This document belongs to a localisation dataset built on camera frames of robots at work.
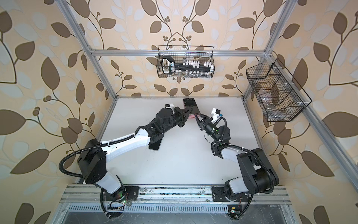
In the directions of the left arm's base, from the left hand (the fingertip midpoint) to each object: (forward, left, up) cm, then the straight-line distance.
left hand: (191, 106), depth 72 cm
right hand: (-1, -1, -5) cm, 5 cm away
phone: (+9, 0, -7) cm, 12 cm away
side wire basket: (+3, -48, +3) cm, 48 cm away
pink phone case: (-2, -1, -5) cm, 6 cm away
